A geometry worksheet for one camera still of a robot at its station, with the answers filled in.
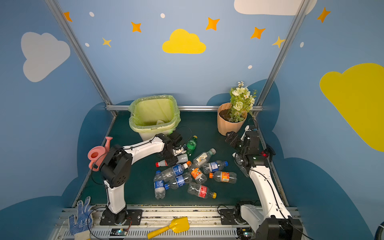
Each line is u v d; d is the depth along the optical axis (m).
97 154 0.85
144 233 0.70
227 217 0.75
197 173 0.84
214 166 0.88
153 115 0.99
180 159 0.90
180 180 0.82
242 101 0.89
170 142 0.69
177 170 0.86
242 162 0.57
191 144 1.03
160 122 1.01
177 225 0.71
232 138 0.73
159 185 0.80
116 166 0.50
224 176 0.84
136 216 0.75
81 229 0.70
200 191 0.78
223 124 0.96
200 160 0.90
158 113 0.98
